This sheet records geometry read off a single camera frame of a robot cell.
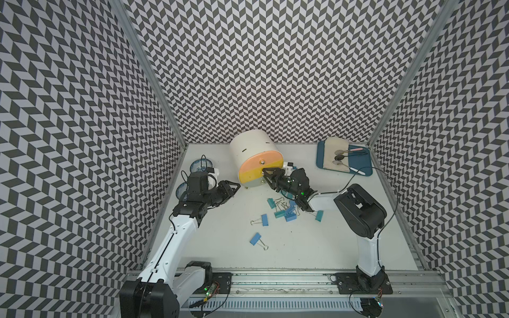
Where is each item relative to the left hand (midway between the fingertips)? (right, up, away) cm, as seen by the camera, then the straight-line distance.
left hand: (238, 188), depth 78 cm
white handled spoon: (+53, +10, +31) cm, 62 cm away
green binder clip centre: (+17, -13, +10) cm, 24 cm away
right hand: (+9, +5, +10) cm, 14 cm away
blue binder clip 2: (+10, -16, +11) cm, 22 cm away
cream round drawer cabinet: (+5, +15, +4) cm, 16 cm away
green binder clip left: (+14, -9, +16) cm, 23 cm away
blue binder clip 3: (+22, -14, +6) cm, 26 cm away
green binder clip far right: (+36, -14, +12) cm, 41 cm away
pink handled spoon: (+55, +16, +34) cm, 66 cm away
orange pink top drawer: (+9, +11, +6) cm, 16 cm away
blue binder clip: (+7, -23, +6) cm, 25 cm away
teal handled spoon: (+52, +13, +31) cm, 62 cm away
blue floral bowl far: (-24, +9, +26) cm, 37 cm away
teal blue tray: (+63, +12, +29) cm, 70 cm away
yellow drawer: (+7, +5, +11) cm, 14 cm away
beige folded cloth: (+50, +21, +37) cm, 66 cm away
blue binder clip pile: (+22, -11, +10) cm, 27 cm away
